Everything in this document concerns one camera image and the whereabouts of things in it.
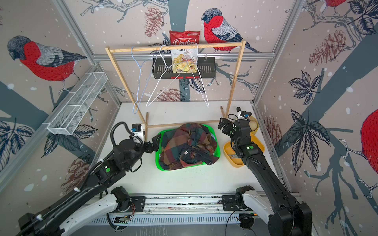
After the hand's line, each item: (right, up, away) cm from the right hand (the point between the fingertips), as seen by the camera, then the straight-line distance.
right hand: (226, 120), depth 80 cm
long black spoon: (+15, +7, +25) cm, 30 cm away
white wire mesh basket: (-82, 0, -9) cm, 82 cm away
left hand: (-37, -5, -8) cm, 39 cm away
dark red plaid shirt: (-20, -13, -2) cm, 24 cm away
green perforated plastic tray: (-4, -18, +4) cm, 19 cm away
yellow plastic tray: (+5, -23, +7) cm, 25 cm away
